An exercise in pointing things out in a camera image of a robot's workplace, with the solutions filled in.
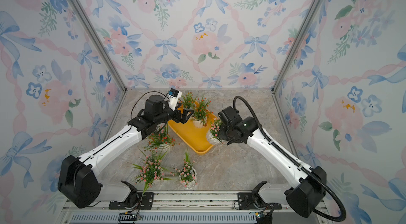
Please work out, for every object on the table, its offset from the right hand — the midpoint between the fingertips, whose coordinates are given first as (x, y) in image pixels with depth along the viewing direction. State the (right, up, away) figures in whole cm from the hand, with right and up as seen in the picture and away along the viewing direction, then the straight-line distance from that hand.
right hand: (218, 127), depth 79 cm
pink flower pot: (-2, +1, -11) cm, 11 cm away
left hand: (-15, +10, -1) cm, 18 cm away
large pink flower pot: (-30, -17, -11) cm, 36 cm away
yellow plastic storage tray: (-13, -8, +16) cm, 22 cm away
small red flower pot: (-17, +13, +16) cm, 26 cm away
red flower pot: (-29, -6, -1) cm, 30 cm away
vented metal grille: (-24, -40, -8) cm, 47 cm away
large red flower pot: (-8, +9, +11) cm, 16 cm away
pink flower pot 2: (-14, -19, -11) cm, 26 cm away
